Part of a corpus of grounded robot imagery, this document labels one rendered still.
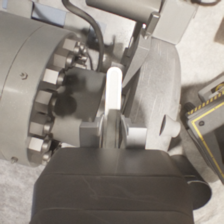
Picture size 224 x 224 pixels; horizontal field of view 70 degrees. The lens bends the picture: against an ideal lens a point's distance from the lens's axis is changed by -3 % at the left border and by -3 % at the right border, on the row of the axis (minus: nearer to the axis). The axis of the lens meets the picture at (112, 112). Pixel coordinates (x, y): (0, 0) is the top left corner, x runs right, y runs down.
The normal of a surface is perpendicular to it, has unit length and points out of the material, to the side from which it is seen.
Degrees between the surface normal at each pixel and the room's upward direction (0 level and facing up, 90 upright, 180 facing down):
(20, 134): 5
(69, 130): 13
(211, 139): 0
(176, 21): 23
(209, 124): 0
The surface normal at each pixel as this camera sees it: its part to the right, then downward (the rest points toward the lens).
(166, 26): -0.13, 0.66
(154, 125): 0.11, -0.01
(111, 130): 0.00, 0.26
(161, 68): 0.20, -0.37
